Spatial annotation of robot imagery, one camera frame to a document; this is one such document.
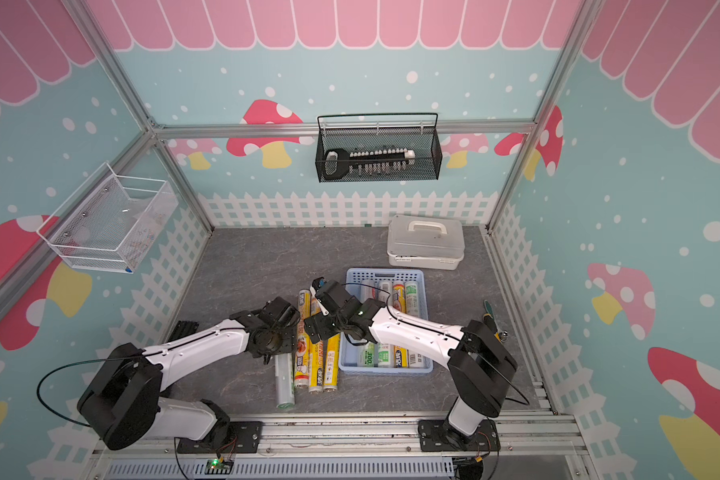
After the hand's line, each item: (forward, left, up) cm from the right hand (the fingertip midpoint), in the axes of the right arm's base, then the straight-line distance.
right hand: (319, 322), depth 82 cm
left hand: (-4, +12, -10) cm, 16 cm away
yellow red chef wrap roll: (-9, -3, -9) cm, 13 cm away
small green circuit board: (-32, +24, -14) cm, 42 cm away
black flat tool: (+4, +44, -10) cm, 45 cm away
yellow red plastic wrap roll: (-6, -23, -9) cm, 25 cm away
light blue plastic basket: (-4, -7, -11) cm, 14 cm away
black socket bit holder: (+41, -6, +23) cm, 47 cm away
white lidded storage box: (+30, -33, -1) cm, 45 cm away
